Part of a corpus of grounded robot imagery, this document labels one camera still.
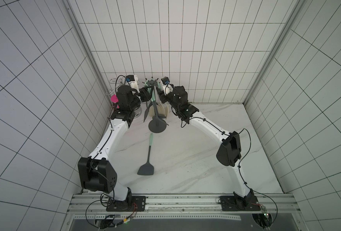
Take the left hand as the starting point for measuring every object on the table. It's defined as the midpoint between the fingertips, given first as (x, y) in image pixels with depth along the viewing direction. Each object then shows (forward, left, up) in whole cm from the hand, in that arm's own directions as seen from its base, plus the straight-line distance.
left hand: (151, 89), depth 77 cm
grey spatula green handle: (-31, +3, -35) cm, 47 cm away
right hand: (+7, -7, +1) cm, 10 cm away
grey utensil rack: (+2, -1, -36) cm, 36 cm away
